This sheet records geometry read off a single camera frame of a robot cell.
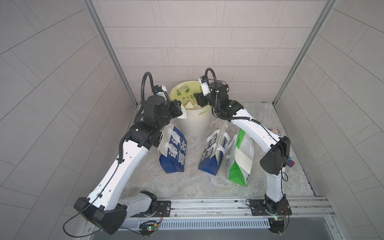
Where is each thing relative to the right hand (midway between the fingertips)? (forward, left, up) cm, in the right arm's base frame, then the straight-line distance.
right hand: (198, 90), depth 79 cm
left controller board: (-55, +27, -31) cm, 68 cm away
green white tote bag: (-32, -18, -13) cm, 39 cm away
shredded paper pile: (+1, +5, -9) cm, 10 cm away
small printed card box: (-7, -51, -32) cm, 61 cm away
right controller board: (-57, -33, -36) cm, 75 cm away
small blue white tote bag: (-28, -7, -10) cm, 30 cm away
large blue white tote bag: (-25, +15, -16) cm, 33 cm away
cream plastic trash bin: (-11, +1, -10) cm, 14 cm away
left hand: (-13, +6, +6) cm, 16 cm away
